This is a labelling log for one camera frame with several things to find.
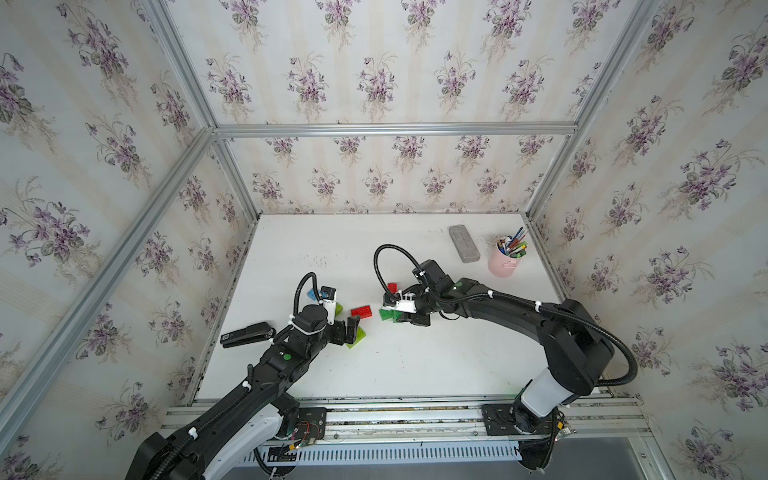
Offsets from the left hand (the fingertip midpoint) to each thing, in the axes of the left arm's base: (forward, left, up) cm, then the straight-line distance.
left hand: (346, 315), depth 82 cm
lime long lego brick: (+6, +3, -9) cm, 11 cm away
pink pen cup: (+18, -49, -1) cm, 52 cm away
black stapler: (-3, +27, -6) cm, 28 cm away
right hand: (+3, -17, -2) cm, 17 cm away
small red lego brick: (+13, -14, -6) cm, 20 cm away
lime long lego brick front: (-2, -4, -9) cm, 10 cm away
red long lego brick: (+4, -4, -7) cm, 9 cm away
